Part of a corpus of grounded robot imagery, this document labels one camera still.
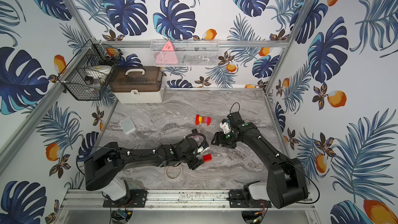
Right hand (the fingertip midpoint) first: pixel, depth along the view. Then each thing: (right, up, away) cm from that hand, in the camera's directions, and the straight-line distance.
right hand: (217, 143), depth 84 cm
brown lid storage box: (-52, +34, +20) cm, 66 cm away
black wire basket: (-71, +36, 0) cm, 80 cm away
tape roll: (-24, -16, -1) cm, 28 cm away
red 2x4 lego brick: (-11, +11, +17) cm, 23 cm away
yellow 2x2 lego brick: (-10, +11, +17) cm, 22 cm away
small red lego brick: (-4, +10, +17) cm, 20 cm away
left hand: (-9, -6, -1) cm, 11 cm away
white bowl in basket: (-63, +39, -2) cm, 74 cm away
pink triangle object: (-29, +49, +7) cm, 57 cm away
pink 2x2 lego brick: (-6, +11, +17) cm, 21 cm away
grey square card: (-57, +7, +17) cm, 59 cm away
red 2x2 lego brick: (-6, -9, +2) cm, 11 cm away
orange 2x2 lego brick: (-8, +11, +17) cm, 22 cm away
